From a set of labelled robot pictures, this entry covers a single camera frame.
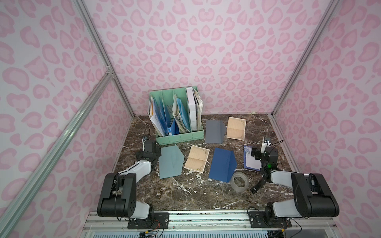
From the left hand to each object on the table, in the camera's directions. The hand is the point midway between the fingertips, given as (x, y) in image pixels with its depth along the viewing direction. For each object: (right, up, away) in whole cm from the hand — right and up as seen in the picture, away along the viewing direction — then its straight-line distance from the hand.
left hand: (147, 147), depth 93 cm
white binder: (+28, +24, +1) cm, 37 cm away
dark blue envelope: (+47, -11, 0) cm, 49 cm away
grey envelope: (+45, +9, +16) cm, 48 cm away
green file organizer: (+18, +20, -3) cm, 27 cm away
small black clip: (+67, -18, -9) cm, 70 cm away
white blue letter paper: (+63, -9, -2) cm, 64 cm away
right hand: (+71, +2, -1) cm, 71 cm away
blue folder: (+22, +23, -2) cm, 32 cm away
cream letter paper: (+60, +12, +17) cm, 64 cm away
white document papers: (+6, +20, -2) cm, 21 cm away
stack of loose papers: (+32, +26, -2) cm, 42 cm away
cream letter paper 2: (+31, -8, +2) cm, 32 cm away
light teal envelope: (+14, -10, +2) cm, 17 cm away
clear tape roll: (+57, -15, -7) cm, 60 cm away
